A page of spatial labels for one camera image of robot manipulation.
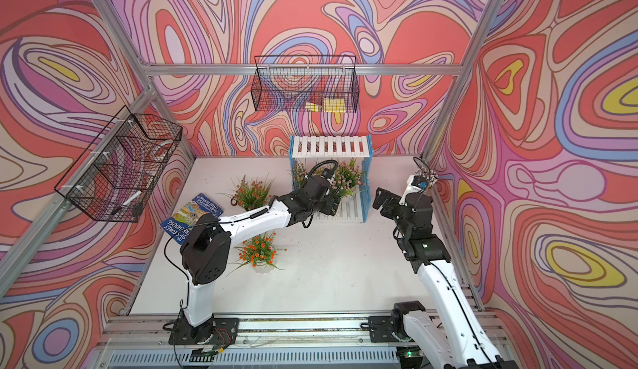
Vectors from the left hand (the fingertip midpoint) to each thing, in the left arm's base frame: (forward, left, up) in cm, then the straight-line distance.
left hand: (334, 197), depth 89 cm
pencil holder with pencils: (+7, -35, +4) cm, 36 cm away
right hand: (-8, -16, +9) cm, 21 cm away
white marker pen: (-11, +63, +12) cm, 65 cm away
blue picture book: (-6, +59, -10) cm, 60 cm away
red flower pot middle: (0, +30, +2) cm, 30 cm away
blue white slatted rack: (+2, -8, -10) cm, 13 cm away
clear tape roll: (+11, +63, +12) cm, 65 cm away
